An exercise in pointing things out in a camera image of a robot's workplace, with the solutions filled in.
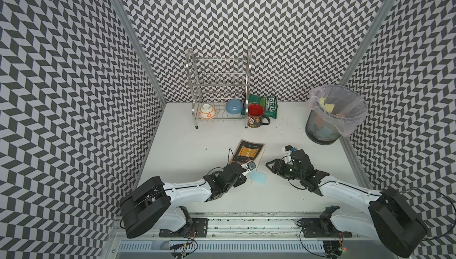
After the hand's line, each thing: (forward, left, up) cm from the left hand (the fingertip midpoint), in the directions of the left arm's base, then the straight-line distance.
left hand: (239, 166), depth 86 cm
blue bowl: (+38, +3, +3) cm, 38 cm away
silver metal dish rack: (+53, +12, +5) cm, 55 cm away
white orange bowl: (+31, +18, +5) cm, 37 cm away
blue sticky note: (-3, -9, -6) cm, 12 cm away
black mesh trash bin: (+16, -43, +9) cm, 46 cm away
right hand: (-2, -14, 0) cm, 14 cm away
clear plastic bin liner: (+27, -52, +14) cm, 61 cm away
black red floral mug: (+28, -10, +3) cm, 30 cm away
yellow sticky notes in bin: (+31, -51, +9) cm, 60 cm away
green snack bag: (+45, -20, -2) cm, 49 cm away
